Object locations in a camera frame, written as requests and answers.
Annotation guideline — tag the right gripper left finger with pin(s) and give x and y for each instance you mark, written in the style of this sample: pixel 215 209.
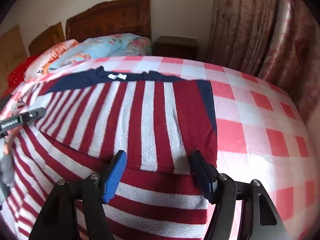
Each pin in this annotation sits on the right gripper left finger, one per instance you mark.
pixel 58 219

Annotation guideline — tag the orange floral pillow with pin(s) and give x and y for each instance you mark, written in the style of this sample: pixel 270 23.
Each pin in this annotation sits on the orange floral pillow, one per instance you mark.
pixel 41 64

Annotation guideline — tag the pink floral curtain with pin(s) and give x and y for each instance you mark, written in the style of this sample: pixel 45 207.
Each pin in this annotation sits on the pink floral curtain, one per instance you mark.
pixel 274 40

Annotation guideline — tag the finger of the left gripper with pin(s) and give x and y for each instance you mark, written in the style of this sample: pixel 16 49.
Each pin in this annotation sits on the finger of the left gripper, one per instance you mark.
pixel 20 119

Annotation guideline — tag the small wooden headboard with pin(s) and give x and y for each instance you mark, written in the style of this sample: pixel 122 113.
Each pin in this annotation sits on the small wooden headboard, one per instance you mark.
pixel 45 40

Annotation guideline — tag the pink checkered bed sheet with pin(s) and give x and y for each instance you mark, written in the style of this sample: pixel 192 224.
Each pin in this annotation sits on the pink checkered bed sheet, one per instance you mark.
pixel 260 133

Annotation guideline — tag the dark wooden nightstand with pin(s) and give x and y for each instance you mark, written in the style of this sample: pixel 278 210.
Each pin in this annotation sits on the dark wooden nightstand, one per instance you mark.
pixel 176 47

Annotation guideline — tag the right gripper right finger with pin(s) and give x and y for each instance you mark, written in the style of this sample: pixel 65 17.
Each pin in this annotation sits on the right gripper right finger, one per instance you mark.
pixel 259 218

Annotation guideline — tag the carved wooden headboard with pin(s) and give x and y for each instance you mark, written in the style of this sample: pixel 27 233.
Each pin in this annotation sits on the carved wooden headboard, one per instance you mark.
pixel 108 18

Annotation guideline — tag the red white striped sweater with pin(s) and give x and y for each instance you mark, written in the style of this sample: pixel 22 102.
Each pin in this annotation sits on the red white striped sweater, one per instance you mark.
pixel 157 120

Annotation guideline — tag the light blue floral quilt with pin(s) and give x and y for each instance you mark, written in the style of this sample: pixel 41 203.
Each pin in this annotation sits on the light blue floral quilt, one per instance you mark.
pixel 126 44

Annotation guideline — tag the red dotted blanket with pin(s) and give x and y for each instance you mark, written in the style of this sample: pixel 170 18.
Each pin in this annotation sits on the red dotted blanket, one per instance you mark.
pixel 17 75

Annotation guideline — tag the brown cardboard box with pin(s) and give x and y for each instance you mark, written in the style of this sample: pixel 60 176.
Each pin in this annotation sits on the brown cardboard box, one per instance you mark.
pixel 12 54

